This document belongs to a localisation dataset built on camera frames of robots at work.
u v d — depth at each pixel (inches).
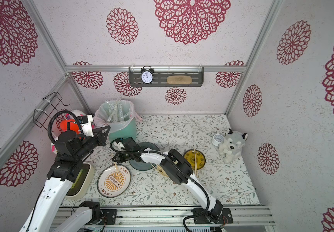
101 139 23.0
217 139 40.1
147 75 35.3
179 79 35.4
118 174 33.7
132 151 30.0
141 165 35.3
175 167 25.0
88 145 22.0
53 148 30.7
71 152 19.3
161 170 35.3
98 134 22.8
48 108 30.7
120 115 35.4
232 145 32.7
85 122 22.2
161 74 36.9
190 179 23.4
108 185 32.9
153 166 35.3
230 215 29.2
